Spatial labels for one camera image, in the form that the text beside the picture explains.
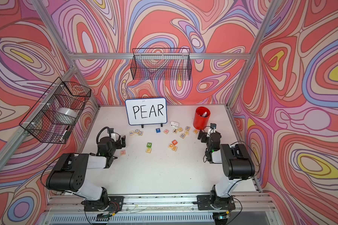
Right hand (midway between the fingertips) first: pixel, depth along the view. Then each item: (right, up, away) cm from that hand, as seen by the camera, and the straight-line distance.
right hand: (207, 132), depth 96 cm
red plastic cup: (-4, +8, +4) cm, 10 cm away
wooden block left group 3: (-48, -1, +5) cm, 48 cm away
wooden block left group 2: (-51, +1, +6) cm, 51 cm away
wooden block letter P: (-41, -12, -3) cm, 43 cm away
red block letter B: (-23, -7, 0) cm, 24 cm away
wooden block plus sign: (-14, -1, +5) cm, 15 cm away
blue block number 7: (-35, +1, +6) cm, 36 cm away
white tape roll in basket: (-81, +13, -23) cm, 85 cm away
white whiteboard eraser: (-23, +5, +8) cm, 25 cm away
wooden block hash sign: (-19, +2, +8) cm, 21 cm away
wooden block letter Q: (-26, -9, -2) cm, 27 cm away
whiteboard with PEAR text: (-43, +15, +5) cm, 46 cm away
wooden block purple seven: (-23, +1, +5) cm, 23 cm away
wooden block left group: (-55, -1, +5) cm, 55 cm away
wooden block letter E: (-57, -13, -5) cm, 59 cm away
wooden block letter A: (-7, 0, +5) cm, 9 cm away
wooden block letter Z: (-29, 0, +6) cm, 30 cm away
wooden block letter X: (-13, +2, +8) cm, 15 cm away
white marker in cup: (-1, +13, +4) cm, 13 cm away
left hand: (-62, -3, -2) cm, 62 cm away
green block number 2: (-41, -9, -1) cm, 42 cm away
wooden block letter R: (-17, -2, +3) cm, 17 cm away
